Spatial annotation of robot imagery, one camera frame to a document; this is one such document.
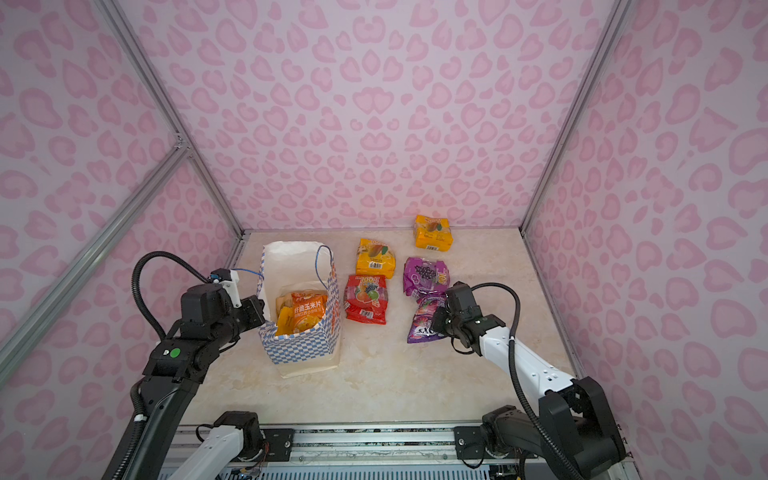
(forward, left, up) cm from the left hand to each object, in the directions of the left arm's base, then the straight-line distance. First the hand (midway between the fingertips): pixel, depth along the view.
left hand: (264, 297), depth 73 cm
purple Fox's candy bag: (+6, -41, -18) cm, 45 cm away
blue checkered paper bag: (+16, -1, -19) cm, 25 cm away
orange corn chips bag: (+3, -8, -12) cm, 14 cm away
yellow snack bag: (+25, -25, -17) cm, 39 cm away
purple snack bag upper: (+18, -42, -18) cm, 49 cm away
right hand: (+1, -43, -15) cm, 45 cm away
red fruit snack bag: (+11, -22, -20) cm, 32 cm away
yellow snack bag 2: (+36, -46, -17) cm, 61 cm away
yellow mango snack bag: (+4, 0, -16) cm, 17 cm away
